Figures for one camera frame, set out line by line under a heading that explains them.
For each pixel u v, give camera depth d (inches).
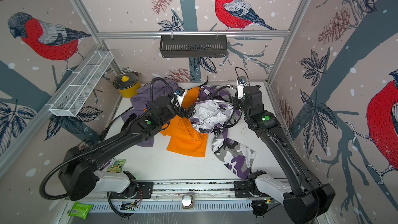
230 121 30.6
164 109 22.7
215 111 35.5
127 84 43.5
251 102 20.0
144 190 28.7
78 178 15.5
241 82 23.4
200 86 44.7
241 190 28.3
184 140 34.8
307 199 14.0
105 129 38.0
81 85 30.7
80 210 26.9
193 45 41.7
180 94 25.2
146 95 40.6
